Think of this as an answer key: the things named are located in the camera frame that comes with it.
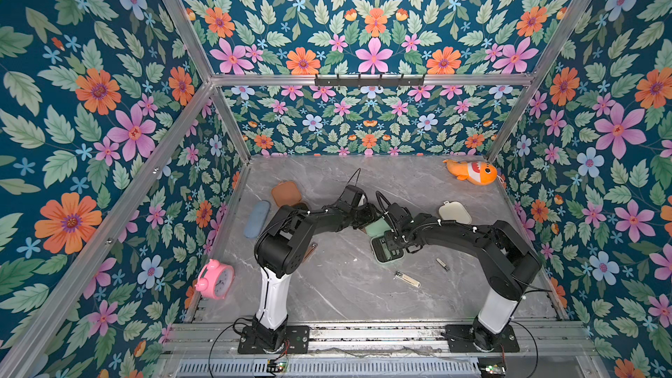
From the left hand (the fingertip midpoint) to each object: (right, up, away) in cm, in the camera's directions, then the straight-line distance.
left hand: (384, 215), depth 95 cm
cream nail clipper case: (+28, +1, +5) cm, 29 cm away
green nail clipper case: (-1, -9, -10) cm, 13 cm away
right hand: (+4, -8, -1) cm, 9 cm away
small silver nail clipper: (+19, -16, -7) cm, 26 cm away
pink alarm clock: (-52, -17, -20) cm, 58 cm away
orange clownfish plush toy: (+39, +16, +9) cm, 43 cm away
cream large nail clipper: (+6, -19, -11) cm, 23 cm away
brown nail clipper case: (-39, +7, +11) cm, 42 cm away
